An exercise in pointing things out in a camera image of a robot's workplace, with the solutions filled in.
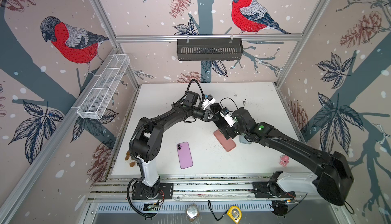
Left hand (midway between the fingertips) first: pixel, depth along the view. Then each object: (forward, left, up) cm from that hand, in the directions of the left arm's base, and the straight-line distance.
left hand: (217, 119), depth 81 cm
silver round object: (-40, +13, -6) cm, 42 cm away
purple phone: (-14, +18, -17) cm, 29 cm away
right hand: (-2, -4, -3) cm, 6 cm away
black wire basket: (+49, +2, +11) cm, 50 cm away
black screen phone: (0, -1, -1) cm, 2 cm away
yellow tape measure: (-40, -6, -14) cm, 43 cm away
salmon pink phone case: (-7, -8, -18) cm, 20 cm away
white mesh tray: (+1, +60, +13) cm, 61 cm away
